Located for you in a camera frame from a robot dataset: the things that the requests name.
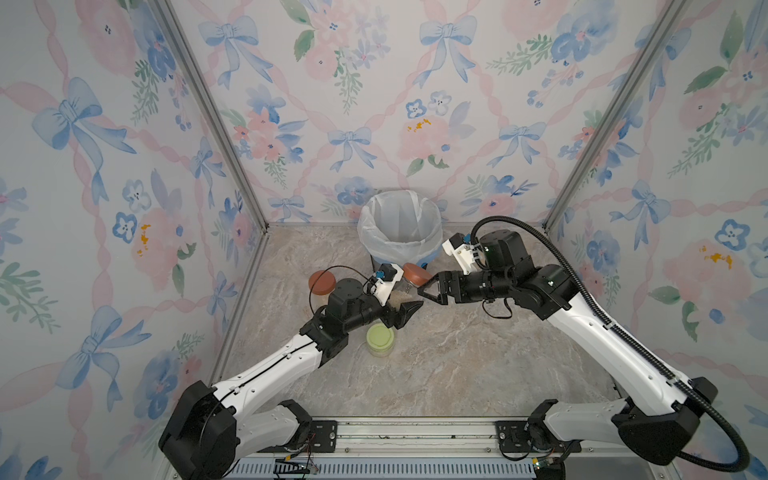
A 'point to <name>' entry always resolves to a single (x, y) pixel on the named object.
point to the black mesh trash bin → (423, 262)
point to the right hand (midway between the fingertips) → (431, 288)
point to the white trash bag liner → (400, 226)
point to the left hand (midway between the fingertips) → (411, 289)
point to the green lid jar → (380, 340)
